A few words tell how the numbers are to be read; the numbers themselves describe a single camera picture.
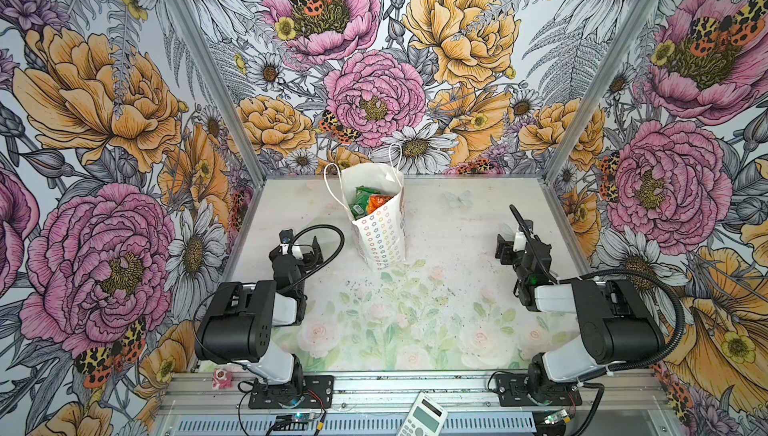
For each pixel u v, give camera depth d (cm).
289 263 78
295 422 73
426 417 70
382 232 82
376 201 83
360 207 91
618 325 46
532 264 73
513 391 74
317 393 73
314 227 78
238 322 48
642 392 76
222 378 73
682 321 43
